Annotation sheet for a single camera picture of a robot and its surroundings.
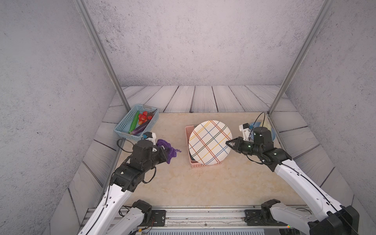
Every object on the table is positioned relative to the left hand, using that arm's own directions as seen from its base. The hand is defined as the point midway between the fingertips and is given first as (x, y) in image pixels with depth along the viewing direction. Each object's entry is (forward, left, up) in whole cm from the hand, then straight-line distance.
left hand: (172, 149), depth 71 cm
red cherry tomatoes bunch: (+41, +26, -20) cm, 52 cm away
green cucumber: (+38, +34, -23) cm, 56 cm away
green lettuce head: (+31, -62, -18) cm, 72 cm away
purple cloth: (-2, 0, 0) cm, 2 cm away
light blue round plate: (+32, -57, -20) cm, 68 cm away
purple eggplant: (+31, +28, -22) cm, 47 cm away
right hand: (+4, -27, -1) cm, 27 cm away
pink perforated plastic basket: (+1, -10, -18) cm, 21 cm away
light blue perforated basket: (+33, +41, -21) cm, 56 cm away
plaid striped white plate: (+7, -18, -6) cm, 20 cm away
